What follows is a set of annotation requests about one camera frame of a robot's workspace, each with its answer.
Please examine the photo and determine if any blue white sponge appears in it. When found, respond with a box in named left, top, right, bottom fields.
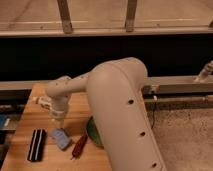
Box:
left=51, top=128, right=71, bottom=150

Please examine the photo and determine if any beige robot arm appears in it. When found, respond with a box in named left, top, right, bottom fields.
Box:
left=45, top=57, right=167, bottom=171

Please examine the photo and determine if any white tube bottle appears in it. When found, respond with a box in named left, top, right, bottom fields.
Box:
left=32, top=96, right=51, bottom=109

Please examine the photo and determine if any black white striped block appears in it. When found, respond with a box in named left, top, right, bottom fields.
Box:
left=27, top=129, right=46, bottom=162

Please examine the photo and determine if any green bowl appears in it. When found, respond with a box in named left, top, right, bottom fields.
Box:
left=86, top=117, right=103, bottom=148

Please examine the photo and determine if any blue object at left edge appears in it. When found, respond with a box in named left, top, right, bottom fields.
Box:
left=0, top=115, right=10, bottom=130

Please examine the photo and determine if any red handled screwdriver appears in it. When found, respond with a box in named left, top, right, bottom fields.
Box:
left=72, top=134, right=88, bottom=158

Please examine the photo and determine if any black cable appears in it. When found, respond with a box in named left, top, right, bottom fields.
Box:
left=145, top=95, right=159, bottom=132

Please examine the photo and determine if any left wooden post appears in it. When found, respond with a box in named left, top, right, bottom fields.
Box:
left=57, top=0, right=73, bottom=34

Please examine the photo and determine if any wooden post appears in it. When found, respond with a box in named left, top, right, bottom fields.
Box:
left=125, top=0, right=137, bottom=32
left=57, top=0, right=73, bottom=34

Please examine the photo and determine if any right wooden post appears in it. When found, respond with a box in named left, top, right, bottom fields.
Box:
left=125, top=0, right=137, bottom=32

